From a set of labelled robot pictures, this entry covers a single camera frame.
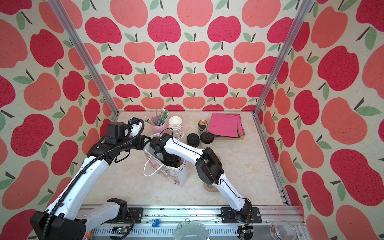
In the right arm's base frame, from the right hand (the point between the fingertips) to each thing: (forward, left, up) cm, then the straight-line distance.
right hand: (174, 167), depth 86 cm
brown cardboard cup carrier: (-9, -21, 0) cm, 23 cm away
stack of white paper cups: (+27, +3, +8) cm, 29 cm away
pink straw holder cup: (+21, +12, +8) cm, 25 cm away
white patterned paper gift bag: (-10, -5, +15) cm, 19 cm away
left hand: (+5, +10, +20) cm, 23 cm away
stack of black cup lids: (+20, -9, 0) cm, 22 cm away
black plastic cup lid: (+19, -18, +6) cm, 27 cm away
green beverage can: (+30, -14, +5) cm, 33 cm away
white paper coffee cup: (+15, -17, +3) cm, 23 cm away
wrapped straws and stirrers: (+26, +11, +13) cm, 31 cm away
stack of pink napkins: (+37, -32, -1) cm, 49 cm away
